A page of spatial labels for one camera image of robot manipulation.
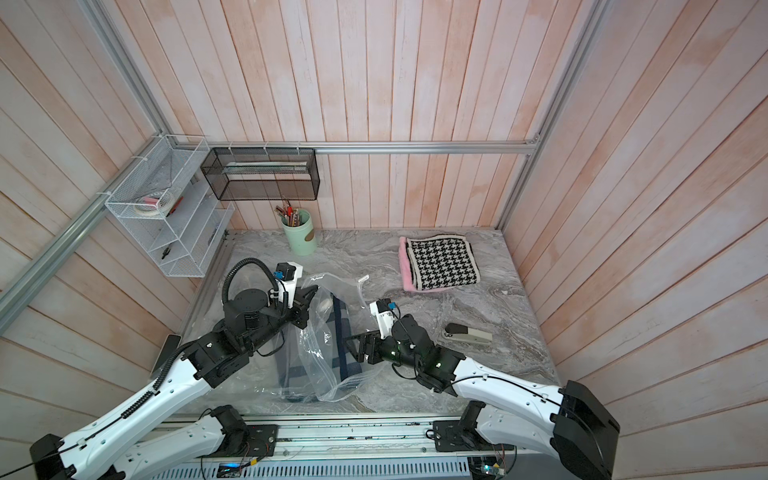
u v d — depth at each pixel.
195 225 0.84
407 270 1.02
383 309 0.68
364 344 0.65
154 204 0.69
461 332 0.88
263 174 1.03
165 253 0.88
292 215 0.98
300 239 1.07
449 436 0.73
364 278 0.77
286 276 0.57
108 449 0.40
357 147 0.98
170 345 0.89
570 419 0.41
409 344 0.56
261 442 0.73
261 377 0.84
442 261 1.01
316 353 0.64
